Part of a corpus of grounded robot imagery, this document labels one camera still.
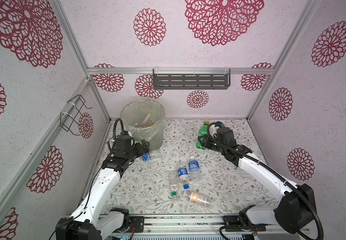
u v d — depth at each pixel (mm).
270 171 479
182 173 855
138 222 732
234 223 732
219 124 726
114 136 584
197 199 774
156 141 1030
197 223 760
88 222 391
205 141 715
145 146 715
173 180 894
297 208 403
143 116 989
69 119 755
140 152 701
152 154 963
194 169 880
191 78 989
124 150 584
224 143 613
